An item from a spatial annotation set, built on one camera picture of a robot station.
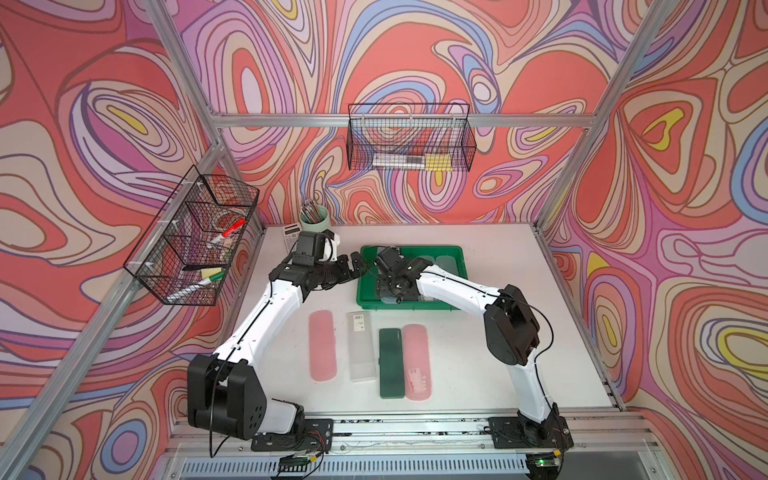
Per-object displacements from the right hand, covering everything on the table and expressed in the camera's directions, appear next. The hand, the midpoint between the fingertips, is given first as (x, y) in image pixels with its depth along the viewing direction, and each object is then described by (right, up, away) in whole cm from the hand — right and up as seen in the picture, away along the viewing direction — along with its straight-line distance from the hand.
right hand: (391, 295), depth 93 cm
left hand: (-9, +9, -12) cm, 17 cm away
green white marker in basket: (-45, +6, -22) cm, 51 cm away
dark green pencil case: (0, -19, -8) cm, 21 cm away
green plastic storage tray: (-8, -1, +8) cm, 11 cm away
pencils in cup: (-28, +28, +9) cm, 41 cm away
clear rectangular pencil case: (-9, -15, -3) cm, 18 cm away
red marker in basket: (-42, +19, -16) cm, 49 cm away
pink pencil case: (-21, -15, -4) cm, 26 cm away
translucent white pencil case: (+21, +10, +14) cm, 27 cm away
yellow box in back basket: (+15, +41, -2) cm, 44 cm away
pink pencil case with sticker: (+7, -18, -9) cm, 22 cm away
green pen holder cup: (-25, +23, +9) cm, 35 cm away
